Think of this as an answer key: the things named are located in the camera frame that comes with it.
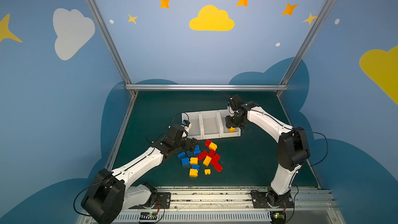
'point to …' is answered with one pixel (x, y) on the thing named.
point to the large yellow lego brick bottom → (193, 172)
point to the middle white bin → (211, 124)
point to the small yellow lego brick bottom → (207, 171)
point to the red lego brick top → (208, 142)
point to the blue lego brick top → (197, 150)
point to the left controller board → (148, 215)
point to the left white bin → (196, 120)
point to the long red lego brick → (202, 155)
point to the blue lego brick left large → (185, 161)
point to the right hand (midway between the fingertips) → (232, 122)
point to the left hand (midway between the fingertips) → (191, 137)
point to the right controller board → (278, 217)
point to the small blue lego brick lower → (196, 166)
